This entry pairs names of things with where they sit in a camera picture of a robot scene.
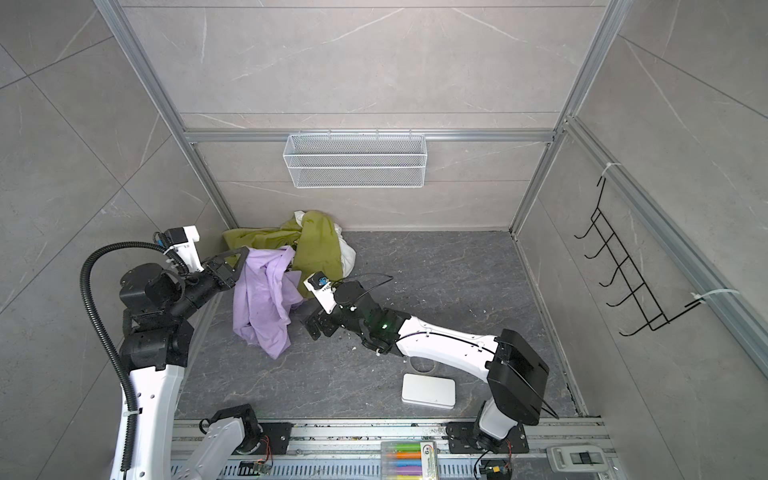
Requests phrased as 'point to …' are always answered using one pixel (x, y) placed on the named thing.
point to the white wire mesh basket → (350, 161)
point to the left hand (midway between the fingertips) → (246, 244)
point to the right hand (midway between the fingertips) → (312, 301)
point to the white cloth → (348, 253)
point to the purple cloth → (267, 290)
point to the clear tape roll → (422, 365)
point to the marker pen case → (408, 460)
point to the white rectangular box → (429, 390)
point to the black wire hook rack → (637, 285)
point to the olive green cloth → (312, 238)
